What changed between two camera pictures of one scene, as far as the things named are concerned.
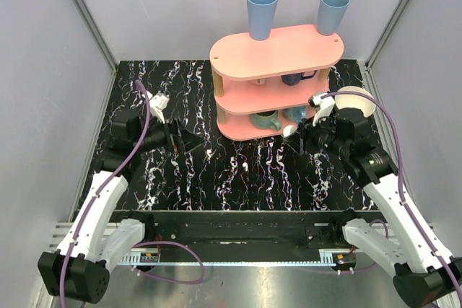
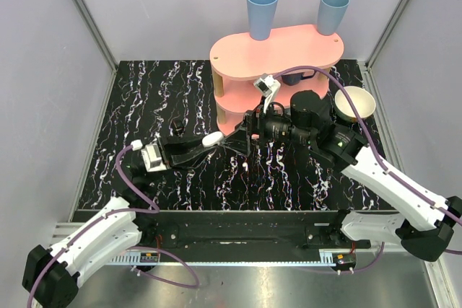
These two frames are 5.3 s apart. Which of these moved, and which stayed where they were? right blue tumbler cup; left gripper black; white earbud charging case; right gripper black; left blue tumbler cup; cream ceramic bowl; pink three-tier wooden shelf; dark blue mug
Moved: white earbud charging case; right gripper black; left gripper black
Stayed: left blue tumbler cup; pink three-tier wooden shelf; dark blue mug; right blue tumbler cup; cream ceramic bowl
